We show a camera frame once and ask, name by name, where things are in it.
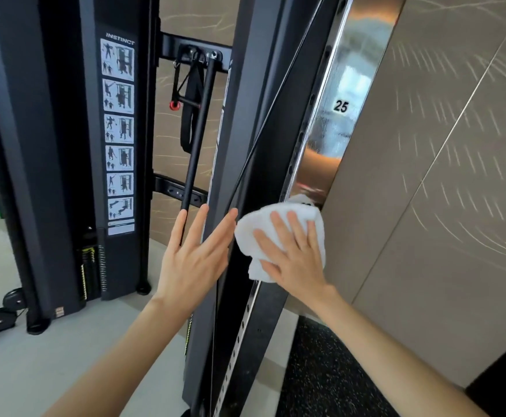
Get person's left hand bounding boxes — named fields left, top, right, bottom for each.
left=153, top=203, right=240, bottom=320

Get person's right hand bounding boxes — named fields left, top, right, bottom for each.
left=252, top=210, right=340, bottom=311

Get white cleaning cloth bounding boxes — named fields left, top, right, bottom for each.
left=234, top=195, right=326, bottom=284

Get chrome numbered machine column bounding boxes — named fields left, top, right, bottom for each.
left=208, top=0, right=326, bottom=417
left=211, top=0, right=410, bottom=417

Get person's right forearm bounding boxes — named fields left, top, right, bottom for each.
left=313, top=288, right=490, bottom=417

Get person's left forearm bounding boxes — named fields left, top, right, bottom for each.
left=42, top=295, right=193, bottom=417

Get black straight attachment bar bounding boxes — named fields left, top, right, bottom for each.
left=179, top=50, right=220, bottom=213

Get black weight stack plates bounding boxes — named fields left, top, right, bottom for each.
left=79, top=245, right=108, bottom=300

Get strip of exercise pictogram stickers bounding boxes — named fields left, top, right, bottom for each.
left=100, top=32, right=137, bottom=236

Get black adjustable pulley carriage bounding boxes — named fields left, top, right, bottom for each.
left=0, top=286, right=29, bottom=345

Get black weight stack cover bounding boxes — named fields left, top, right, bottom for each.
left=0, top=0, right=158, bottom=335

